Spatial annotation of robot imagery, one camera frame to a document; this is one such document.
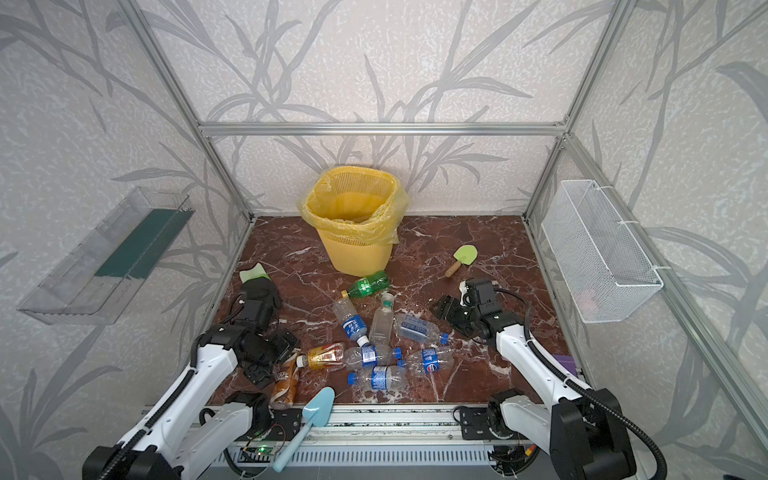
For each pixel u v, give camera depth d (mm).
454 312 751
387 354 839
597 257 630
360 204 1042
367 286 937
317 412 753
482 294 654
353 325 845
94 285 638
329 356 801
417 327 848
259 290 1004
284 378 763
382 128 960
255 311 653
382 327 852
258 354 655
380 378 754
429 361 804
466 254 1089
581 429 389
